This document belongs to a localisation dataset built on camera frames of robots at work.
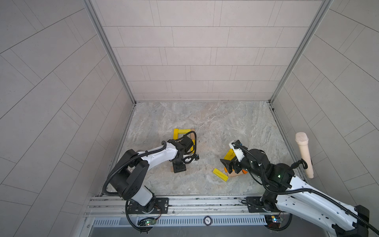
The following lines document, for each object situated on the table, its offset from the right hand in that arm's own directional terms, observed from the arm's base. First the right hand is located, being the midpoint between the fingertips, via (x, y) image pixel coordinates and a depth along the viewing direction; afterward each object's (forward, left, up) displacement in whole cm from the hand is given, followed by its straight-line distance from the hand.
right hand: (226, 156), depth 73 cm
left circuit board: (-23, +40, -12) cm, 47 cm away
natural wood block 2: (-3, +28, -4) cm, 28 cm away
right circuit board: (-26, -19, -16) cm, 36 cm away
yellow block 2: (-5, +2, -13) cm, 14 cm away
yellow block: (+23, +28, -12) cm, 39 cm away
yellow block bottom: (+4, +17, +3) cm, 18 cm away
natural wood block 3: (-10, -1, +4) cm, 11 cm away
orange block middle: (-8, +2, +2) cm, 8 cm away
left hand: (+4, +24, -15) cm, 29 cm away
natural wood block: (+12, +16, +4) cm, 20 cm away
